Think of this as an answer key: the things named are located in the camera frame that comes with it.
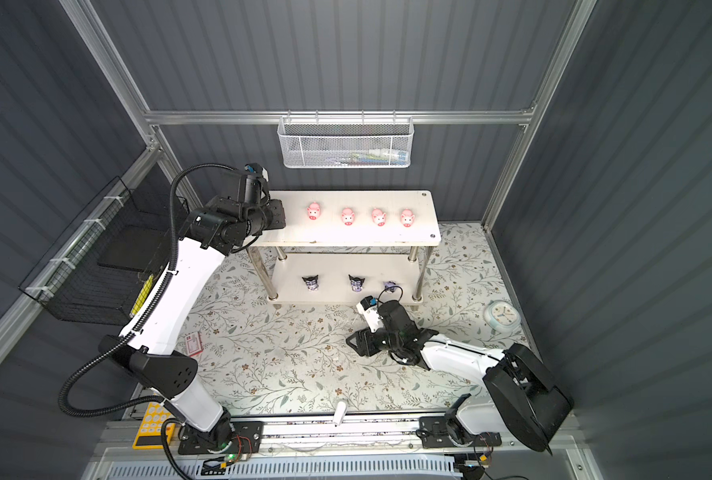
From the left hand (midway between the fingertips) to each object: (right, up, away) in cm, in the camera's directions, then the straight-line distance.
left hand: (279, 208), depth 74 cm
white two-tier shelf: (+12, -9, +40) cm, 43 cm away
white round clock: (+65, -31, +18) cm, 74 cm away
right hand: (+19, -36, +10) cm, 42 cm away
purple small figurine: (+29, -21, +20) cm, 41 cm away
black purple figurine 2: (+19, -20, +17) cm, 33 cm away
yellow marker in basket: (-30, -22, -6) cm, 37 cm away
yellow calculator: (-32, -57, 0) cm, 65 cm away
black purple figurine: (+5, -20, +17) cm, 27 cm away
